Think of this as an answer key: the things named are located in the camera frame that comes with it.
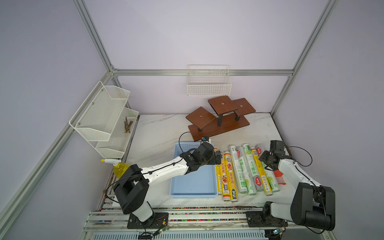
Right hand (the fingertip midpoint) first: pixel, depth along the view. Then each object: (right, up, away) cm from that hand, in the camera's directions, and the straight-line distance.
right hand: (266, 161), depth 90 cm
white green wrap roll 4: (0, -6, -4) cm, 8 cm away
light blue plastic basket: (-40, -12, -4) cm, 42 cm away
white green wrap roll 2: (-13, -13, -10) cm, 21 cm away
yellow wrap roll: (-30, -7, -4) cm, 31 cm away
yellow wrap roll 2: (-27, -16, -11) cm, 33 cm away
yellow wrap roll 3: (-23, -9, -6) cm, 26 cm away
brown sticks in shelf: (-88, +22, +6) cm, 91 cm away
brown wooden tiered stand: (-15, +31, +28) cm, 44 cm away
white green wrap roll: (-18, -4, -2) cm, 18 cm away
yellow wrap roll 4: (-4, -12, -8) cm, 15 cm away
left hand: (-33, +4, -7) cm, 34 cm away
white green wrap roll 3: (-9, -8, -6) cm, 13 cm away
